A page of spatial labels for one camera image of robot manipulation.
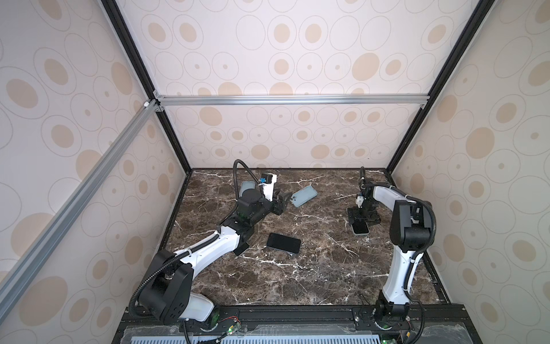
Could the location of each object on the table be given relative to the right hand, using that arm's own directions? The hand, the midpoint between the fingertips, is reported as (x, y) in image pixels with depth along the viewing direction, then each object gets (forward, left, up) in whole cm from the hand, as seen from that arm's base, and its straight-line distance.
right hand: (361, 221), depth 100 cm
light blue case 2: (-7, +2, +1) cm, 8 cm away
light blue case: (+16, +26, 0) cm, 30 cm away
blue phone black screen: (-11, +37, +1) cm, 38 cm away
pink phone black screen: (-7, +4, +6) cm, 9 cm away
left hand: (-3, +33, +28) cm, 43 cm away
